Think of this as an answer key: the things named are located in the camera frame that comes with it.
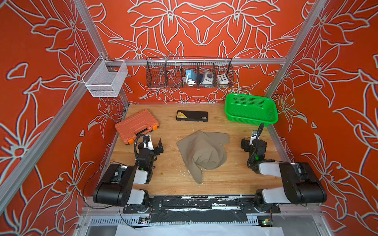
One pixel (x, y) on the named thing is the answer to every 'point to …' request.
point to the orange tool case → (140, 124)
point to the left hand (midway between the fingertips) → (153, 139)
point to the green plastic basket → (251, 109)
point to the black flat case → (192, 116)
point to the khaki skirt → (202, 150)
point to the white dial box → (207, 78)
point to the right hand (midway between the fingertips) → (250, 137)
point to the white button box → (222, 81)
